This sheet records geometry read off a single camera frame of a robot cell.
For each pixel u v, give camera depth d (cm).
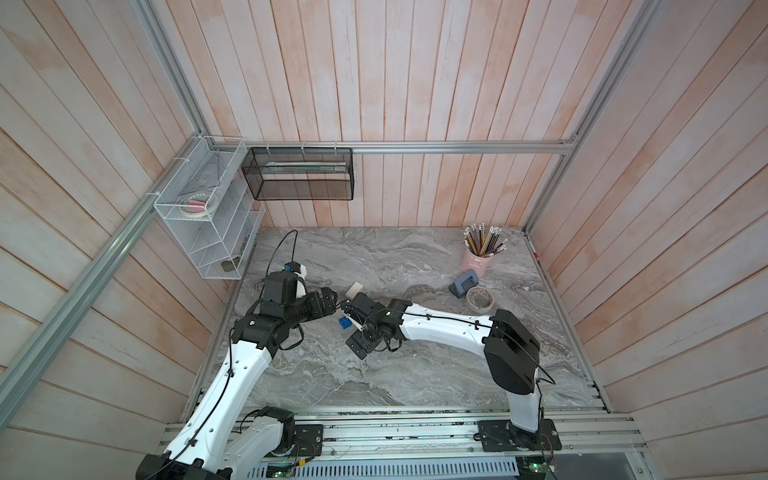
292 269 67
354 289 101
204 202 76
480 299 101
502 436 71
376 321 64
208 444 39
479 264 100
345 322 92
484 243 102
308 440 73
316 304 67
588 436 77
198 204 73
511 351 48
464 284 101
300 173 104
